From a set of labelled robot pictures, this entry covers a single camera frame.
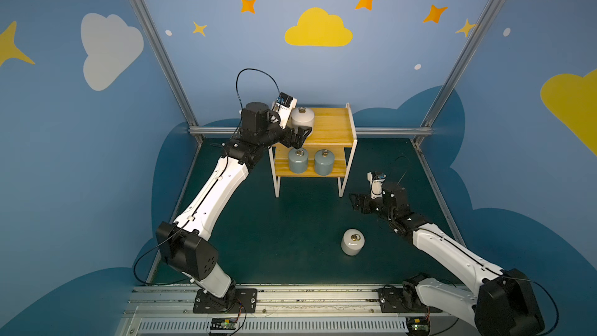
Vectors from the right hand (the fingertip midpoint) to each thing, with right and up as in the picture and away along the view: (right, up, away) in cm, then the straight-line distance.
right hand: (362, 191), depth 86 cm
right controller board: (+14, -42, -13) cm, 46 cm away
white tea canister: (-5, -17, -6) cm, 19 cm away
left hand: (-24, +25, -13) cm, 37 cm away
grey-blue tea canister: (-24, +12, -2) cm, 27 cm away
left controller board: (-48, -40, -14) cm, 64 cm away
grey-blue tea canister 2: (-15, +11, -3) cm, 19 cm away
